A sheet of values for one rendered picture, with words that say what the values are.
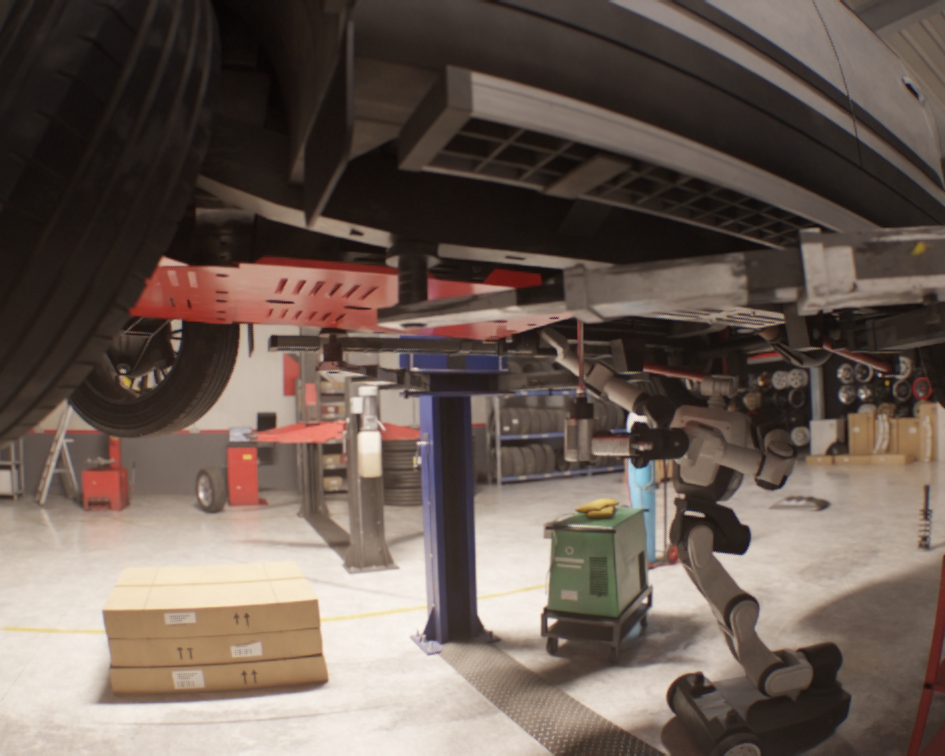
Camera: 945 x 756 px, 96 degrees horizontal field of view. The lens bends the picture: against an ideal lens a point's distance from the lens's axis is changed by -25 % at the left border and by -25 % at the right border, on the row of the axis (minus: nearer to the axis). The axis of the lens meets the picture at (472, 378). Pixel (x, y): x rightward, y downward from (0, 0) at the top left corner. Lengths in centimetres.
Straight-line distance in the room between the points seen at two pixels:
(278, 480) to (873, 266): 1019
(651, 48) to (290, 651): 276
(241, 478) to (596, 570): 706
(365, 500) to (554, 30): 451
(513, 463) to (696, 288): 1006
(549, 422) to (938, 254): 1063
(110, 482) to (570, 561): 743
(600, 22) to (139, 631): 281
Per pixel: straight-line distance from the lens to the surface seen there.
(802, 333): 189
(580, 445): 149
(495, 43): 73
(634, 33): 90
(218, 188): 105
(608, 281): 84
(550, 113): 64
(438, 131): 61
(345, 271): 120
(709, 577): 200
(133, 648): 292
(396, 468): 855
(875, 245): 85
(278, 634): 287
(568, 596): 303
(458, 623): 354
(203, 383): 202
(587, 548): 292
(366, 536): 502
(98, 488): 919
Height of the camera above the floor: 131
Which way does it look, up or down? 4 degrees up
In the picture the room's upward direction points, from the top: 2 degrees counter-clockwise
